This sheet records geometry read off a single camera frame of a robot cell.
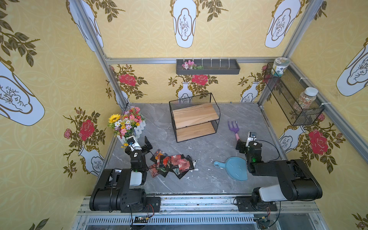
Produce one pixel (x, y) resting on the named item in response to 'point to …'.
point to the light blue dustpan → (236, 167)
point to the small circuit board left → (141, 219)
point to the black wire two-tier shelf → (194, 116)
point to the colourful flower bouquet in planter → (131, 123)
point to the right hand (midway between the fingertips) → (249, 140)
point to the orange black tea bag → (158, 154)
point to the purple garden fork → (235, 129)
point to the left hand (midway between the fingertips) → (133, 140)
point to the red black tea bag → (154, 170)
